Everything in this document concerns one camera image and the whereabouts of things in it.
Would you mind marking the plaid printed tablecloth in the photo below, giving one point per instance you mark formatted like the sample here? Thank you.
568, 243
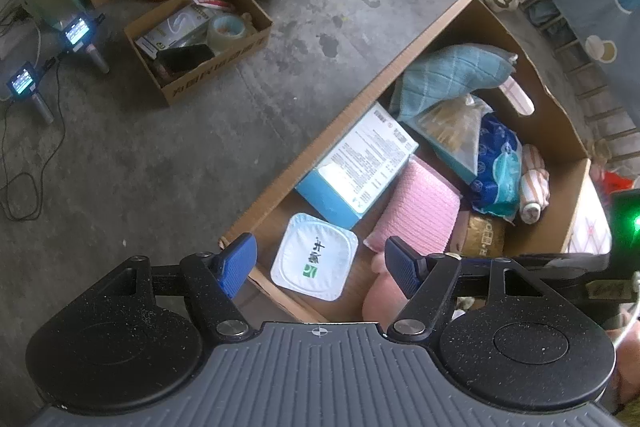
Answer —
592, 227

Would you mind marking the person's right forearm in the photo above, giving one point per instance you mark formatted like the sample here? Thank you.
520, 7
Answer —
630, 372

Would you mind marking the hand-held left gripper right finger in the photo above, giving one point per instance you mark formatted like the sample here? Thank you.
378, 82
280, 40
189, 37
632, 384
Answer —
402, 269

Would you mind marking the pink striped cloth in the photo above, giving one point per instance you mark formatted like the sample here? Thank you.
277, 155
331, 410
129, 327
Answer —
517, 94

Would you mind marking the blue checked towel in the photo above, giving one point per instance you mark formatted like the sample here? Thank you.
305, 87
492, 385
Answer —
445, 77

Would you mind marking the small cardboard box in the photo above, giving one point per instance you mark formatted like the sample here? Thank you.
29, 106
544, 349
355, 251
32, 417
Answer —
215, 67

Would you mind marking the black wallet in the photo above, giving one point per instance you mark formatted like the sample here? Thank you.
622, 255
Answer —
185, 57

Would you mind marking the blue tissue pack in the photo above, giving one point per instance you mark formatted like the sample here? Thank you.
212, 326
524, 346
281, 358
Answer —
497, 167

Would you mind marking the pink plush toy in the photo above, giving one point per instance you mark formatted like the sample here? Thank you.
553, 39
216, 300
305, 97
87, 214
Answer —
380, 302

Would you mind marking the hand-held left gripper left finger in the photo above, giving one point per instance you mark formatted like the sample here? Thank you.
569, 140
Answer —
237, 264

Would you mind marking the clear tape roll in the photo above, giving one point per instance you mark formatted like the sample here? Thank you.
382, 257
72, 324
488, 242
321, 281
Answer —
215, 37

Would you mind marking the pink bubble pouch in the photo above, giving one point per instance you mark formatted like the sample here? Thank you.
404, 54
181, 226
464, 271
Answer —
420, 207

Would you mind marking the handheld device with screen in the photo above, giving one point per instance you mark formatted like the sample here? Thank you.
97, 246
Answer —
77, 32
22, 84

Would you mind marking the large cardboard box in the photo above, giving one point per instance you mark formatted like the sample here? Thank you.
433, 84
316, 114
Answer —
350, 127

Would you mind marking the blue and white box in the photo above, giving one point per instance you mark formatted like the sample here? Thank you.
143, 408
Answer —
360, 162

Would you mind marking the wooden slatted rack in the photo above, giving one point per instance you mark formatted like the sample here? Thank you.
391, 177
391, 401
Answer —
595, 92

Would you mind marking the brown printed packet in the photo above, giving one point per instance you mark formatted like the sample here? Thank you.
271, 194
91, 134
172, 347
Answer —
480, 234

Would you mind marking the clear cotton swab packet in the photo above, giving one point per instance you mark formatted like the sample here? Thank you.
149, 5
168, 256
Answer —
450, 127

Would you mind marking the white square lidded tub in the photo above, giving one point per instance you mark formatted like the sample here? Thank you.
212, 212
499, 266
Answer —
310, 257

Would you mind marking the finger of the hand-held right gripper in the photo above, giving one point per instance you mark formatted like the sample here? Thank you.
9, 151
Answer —
570, 261

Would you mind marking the green and white box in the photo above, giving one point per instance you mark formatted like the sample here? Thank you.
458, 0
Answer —
175, 27

